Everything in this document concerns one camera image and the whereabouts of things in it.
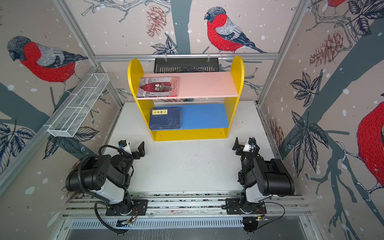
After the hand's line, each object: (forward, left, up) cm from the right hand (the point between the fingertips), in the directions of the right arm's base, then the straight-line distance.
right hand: (245, 140), depth 86 cm
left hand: (-4, +66, +2) cm, 66 cm away
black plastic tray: (+39, +36, +27) cm, 60 cm away
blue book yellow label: (+9, +48, +9) cm, 50 cm away
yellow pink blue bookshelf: (+45, +21, -12) cm, 51 cm away
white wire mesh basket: (+10, +93, +24) cm, 97 cm away
